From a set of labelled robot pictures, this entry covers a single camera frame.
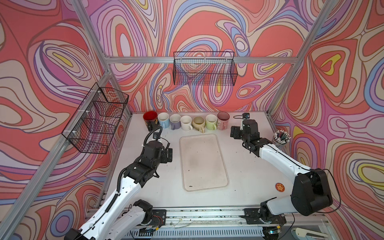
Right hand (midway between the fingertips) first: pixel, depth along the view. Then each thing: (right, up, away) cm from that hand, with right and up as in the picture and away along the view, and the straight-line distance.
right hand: (239, 130), depth 88 cm
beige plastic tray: (-22, -21, +7) cm, 31 cm away
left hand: (-43, -9, -11) cm, 45 cm away
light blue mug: (-48, +7, +16) cm, 51 cm away
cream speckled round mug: (-24, +5, +16) cm, 29 cm away
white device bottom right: (+22, -46, -22) cm, 55 cm away
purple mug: (-41, +6, +19) cm, 45 cm away
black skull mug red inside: (-57, +7, +13) cm, 58 cm away
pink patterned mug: (-7, +6, +13) cm, 16 cm away
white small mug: (-33, +6, +18) cm, 38 cm away
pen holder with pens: (+24, -4, -3) cm, 24 cm away
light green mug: (-15, +6, +14) cm, 22 cm away
